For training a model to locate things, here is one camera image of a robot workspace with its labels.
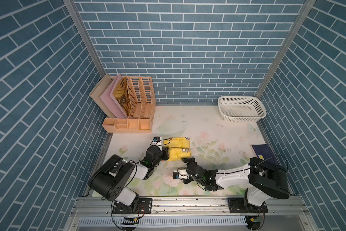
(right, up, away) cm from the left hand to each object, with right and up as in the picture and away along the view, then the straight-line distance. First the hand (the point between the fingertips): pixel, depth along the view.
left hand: (171, 148), depth 91 cm
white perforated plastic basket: (+57, +27, +28) cm, 69 cm away
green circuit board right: (+43, -32, -20) cm, 57 cm away
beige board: (-47, +36, -2) cm, 59 cm away
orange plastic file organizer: (-25, +21, +21) cm, 38 cm away
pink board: (-39, +31, -2) cm, 50 cm away
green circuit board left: (-20, -33, -19) cm, 43 cm away
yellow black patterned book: (-36, +37, +8) cm, 52 cm away
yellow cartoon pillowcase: (+5, 0, +3) cm, 5 cm away
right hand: (+8, -8, -6) cm, 13 cm away
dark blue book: (+60, -3, +2) cm, 60 cm away
